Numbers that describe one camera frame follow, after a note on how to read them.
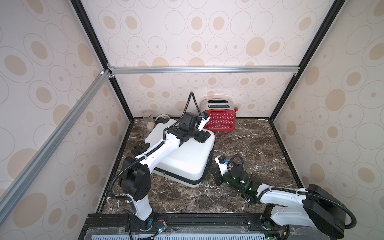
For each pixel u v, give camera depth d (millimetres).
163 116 1166
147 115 1027
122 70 911
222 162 686
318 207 423
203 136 745
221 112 1020
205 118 731
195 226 731
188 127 645
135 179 453
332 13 700
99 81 810
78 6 672
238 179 609
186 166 734
